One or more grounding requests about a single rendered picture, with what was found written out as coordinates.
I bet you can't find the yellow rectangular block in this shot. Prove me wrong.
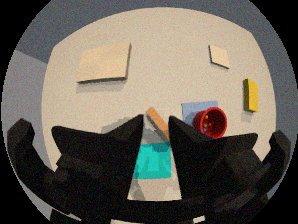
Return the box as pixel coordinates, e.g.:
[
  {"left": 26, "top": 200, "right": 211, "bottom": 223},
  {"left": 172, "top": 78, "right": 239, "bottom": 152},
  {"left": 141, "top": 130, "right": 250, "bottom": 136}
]
[{"left": 243, "top": 77, "right": 258, "bottom": 113}]

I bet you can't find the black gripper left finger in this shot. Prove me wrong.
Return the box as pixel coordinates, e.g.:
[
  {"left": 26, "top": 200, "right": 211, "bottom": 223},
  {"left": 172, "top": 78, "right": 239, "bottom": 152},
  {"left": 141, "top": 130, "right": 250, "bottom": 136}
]
[{"left": 51, "top": 115, "right": 144, "bottom": 198}]

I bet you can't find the tan flat rectangular slab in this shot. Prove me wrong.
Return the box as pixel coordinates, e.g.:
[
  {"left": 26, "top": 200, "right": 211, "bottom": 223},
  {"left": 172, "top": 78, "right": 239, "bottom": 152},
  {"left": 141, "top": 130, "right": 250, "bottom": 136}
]
[{"left": 76, "top": 41, "right": 132, "bottom": 84}]

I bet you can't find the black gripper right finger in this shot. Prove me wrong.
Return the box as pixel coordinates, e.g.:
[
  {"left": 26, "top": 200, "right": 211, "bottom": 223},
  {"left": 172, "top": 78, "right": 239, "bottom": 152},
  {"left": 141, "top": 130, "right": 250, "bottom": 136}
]
[{"left": 168, "top": 115, "right": 258, "bottom": 200}]

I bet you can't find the brown wooden bar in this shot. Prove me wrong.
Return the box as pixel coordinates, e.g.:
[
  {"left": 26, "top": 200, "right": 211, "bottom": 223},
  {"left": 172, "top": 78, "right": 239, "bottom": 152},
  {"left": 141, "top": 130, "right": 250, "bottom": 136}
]
[{"left": 146, "top": 107, "right": 170, "bottom": 143}]

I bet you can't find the beige flat square tile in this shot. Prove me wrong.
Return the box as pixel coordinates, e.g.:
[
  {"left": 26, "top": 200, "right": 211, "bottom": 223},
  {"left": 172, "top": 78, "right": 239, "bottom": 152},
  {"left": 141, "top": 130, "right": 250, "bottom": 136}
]
[{"left": 209, "top": 44, "right": 230, "bottom": 69}]

